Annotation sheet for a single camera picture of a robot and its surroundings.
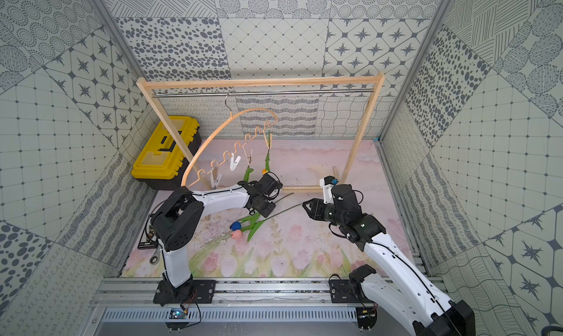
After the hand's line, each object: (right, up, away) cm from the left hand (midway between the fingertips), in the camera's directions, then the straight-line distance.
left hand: (269, 204), depth 94 cm
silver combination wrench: (-42, -18, -13) cm, 48 cm away
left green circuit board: (-29, -32, -23) cm, 48 cm away
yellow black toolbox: (-44, +18, -6) cm, 48 cm away
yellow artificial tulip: (+1, +21, -10) cm, 23 cm away
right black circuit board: (+35, -33, -22) cm, 53 cm away
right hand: (+16, +3, -17) cm, 23 cm away
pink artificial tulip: (-11, -10, -10) cm, 18 cm away
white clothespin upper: (-9, +18, -25) cm, 32 cm away
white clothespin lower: (-14, +13, -30) cm, 35 cm away
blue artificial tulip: (-12, -8, -6) cm, 16 cm away
